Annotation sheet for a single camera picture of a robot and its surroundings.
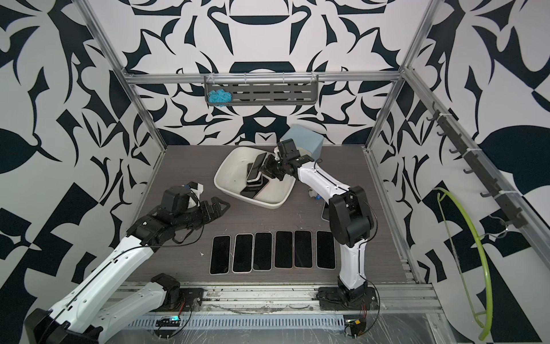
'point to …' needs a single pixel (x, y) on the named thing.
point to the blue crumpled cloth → (219, 96)
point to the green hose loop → (490, 303)
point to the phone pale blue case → (220, 254)
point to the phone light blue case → (325, 212)
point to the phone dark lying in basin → (253, 191)
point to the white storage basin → (230, 176)
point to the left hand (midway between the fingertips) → (218, 205)
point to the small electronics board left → (168, 321)
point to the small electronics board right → (356, 326)
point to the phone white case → (243, 254)
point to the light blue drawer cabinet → (304, 137)
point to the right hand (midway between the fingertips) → (255, 166)
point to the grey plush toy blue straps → (313, 193)
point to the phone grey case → (263, 251)
